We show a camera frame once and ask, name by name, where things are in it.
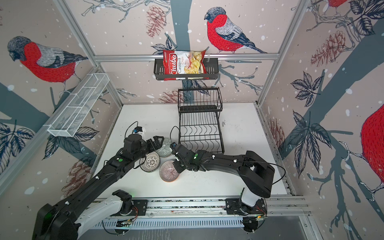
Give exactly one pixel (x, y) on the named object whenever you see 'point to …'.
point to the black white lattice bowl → (150, 162)
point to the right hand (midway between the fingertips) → (174, 166)
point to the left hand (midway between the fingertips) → (158, 140)
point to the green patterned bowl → (165, 150)
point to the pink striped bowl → (168, 172)
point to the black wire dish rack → (200, 119)
